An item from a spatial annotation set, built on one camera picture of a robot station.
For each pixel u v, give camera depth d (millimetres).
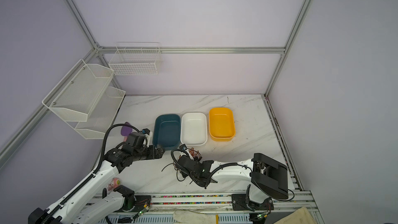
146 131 731
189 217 689
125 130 1021
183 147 707
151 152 705
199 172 604
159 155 706
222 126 1018
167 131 1006
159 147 719
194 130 985
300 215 704
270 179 428
